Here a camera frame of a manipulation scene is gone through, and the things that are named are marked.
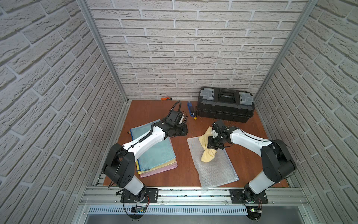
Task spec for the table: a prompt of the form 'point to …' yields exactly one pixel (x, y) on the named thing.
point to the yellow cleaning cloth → (209, 154)
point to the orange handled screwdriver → (166, 98)
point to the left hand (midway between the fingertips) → (189, 129)
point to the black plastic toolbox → (225, 104)
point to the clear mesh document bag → (218, 171)
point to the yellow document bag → (141, 172)
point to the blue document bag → (162, 153)
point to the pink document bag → (159, 171)
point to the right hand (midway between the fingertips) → (209, 146)
